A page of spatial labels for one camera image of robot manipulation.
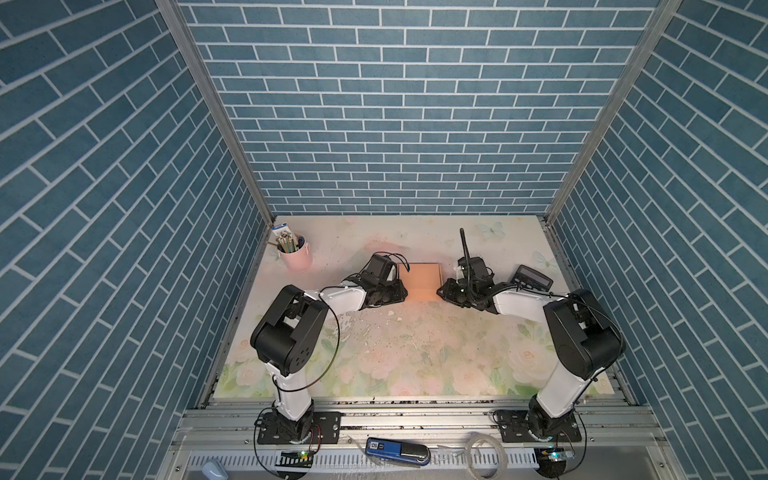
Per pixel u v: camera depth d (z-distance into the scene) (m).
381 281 0.76
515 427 0.74
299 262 1.02
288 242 0.91
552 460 0.71
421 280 0.96
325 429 0.73
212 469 0.65
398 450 0.67
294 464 0.72
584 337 0.49
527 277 1.01
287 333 0.49
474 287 0.75
